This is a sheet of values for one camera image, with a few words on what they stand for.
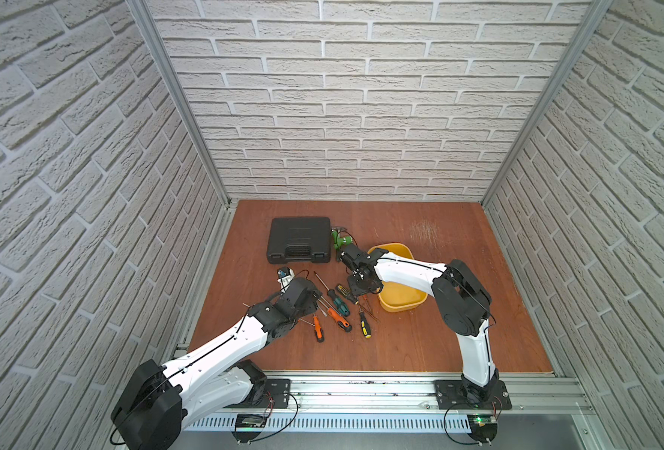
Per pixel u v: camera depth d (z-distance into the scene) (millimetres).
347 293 898
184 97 874
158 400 393
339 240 1035
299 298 621
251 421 698
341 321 847
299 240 995
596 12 691
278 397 730
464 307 508
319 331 830
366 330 833
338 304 880
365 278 695
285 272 741
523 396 764
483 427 706
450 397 733
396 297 911
